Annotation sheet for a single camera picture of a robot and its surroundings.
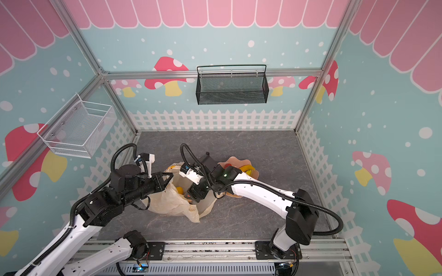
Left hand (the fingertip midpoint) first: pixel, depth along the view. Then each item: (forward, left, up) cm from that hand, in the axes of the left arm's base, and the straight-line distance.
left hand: (173, 179), depth 67 cm
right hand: (0, -5, -8) cm, 10 cm away
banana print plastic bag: (-7, 0, -4) cm, 8 cm away
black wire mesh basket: (+52, -17, +7) cm, 55 cm away
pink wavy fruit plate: (+24, -25, -23) cm, 41 cm away
